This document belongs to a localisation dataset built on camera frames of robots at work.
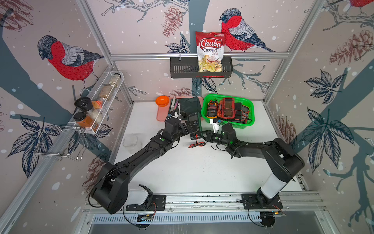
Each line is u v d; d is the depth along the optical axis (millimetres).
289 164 471
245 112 1039
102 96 759
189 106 1148
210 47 828
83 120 597
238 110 994
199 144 853
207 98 1136
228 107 988
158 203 730
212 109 1037
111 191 407
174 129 634
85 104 620
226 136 717
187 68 1067
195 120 885
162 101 1175
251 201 729
